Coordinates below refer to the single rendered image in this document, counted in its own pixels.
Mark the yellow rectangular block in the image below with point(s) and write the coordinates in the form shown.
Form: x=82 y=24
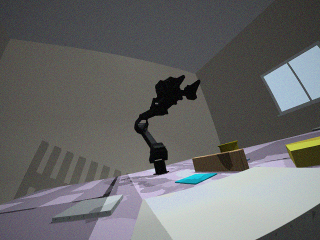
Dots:
x=305 y=153

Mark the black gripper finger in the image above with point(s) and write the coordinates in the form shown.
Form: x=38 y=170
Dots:
x=193 y=88
x=172 y=86

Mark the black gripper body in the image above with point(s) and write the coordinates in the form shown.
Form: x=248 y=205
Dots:
x=171 y=99

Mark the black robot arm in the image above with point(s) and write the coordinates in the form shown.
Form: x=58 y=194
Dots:
x=157 y=150

